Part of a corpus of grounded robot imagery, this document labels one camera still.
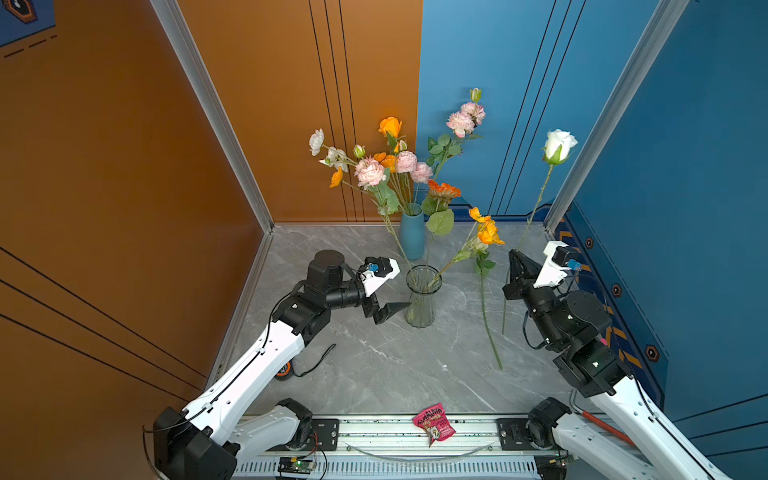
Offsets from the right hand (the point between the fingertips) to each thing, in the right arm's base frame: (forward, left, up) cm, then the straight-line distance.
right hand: (507, 252), depth 64 cm
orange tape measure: (-14, +55, -33) cm, 66 cm away
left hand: (-2, +23, -8) cm, 25 cm away
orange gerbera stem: (+14, +13, -3) cm, 19 cm away
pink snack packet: (-25, +15, -36) cm, 47 cm away
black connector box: (-35, -12, -38) cm, 53 cm away
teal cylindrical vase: (+28, +19, -23) cm, 41 cm away
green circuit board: (-34, +50, -38) cm, 71 cm away
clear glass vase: (+6, +17, -20) cm, 27 cm away
